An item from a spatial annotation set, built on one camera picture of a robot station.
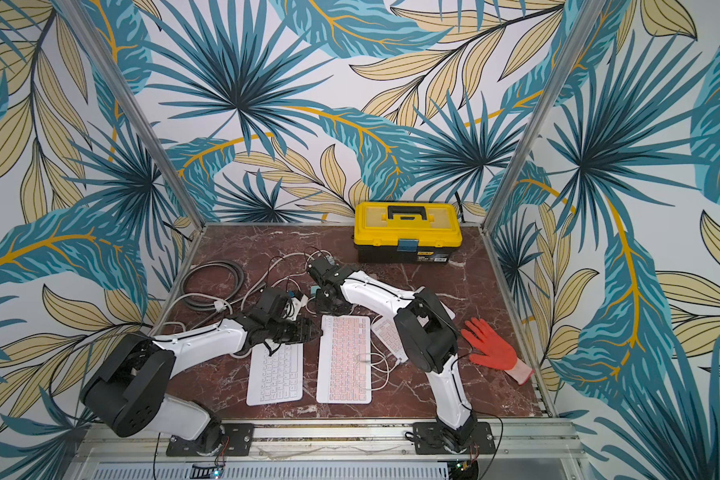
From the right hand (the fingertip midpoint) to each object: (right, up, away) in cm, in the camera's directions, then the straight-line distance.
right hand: (324, 309), depth 92 cm
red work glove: (+53, -13, -1) cm, 54 cm away
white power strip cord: (-30, +1, +3) cm, 30 cm away
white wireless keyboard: (-13, -17, -8) cm, 23 cm away
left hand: (-2, -7, -5) cm, 9 cm away
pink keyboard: (+7, -15, -9) cm, 19 cm away
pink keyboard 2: (+19, -6, +1) cm, 20 cm away
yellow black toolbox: (+26, +24, +4) cm, 35 cm away
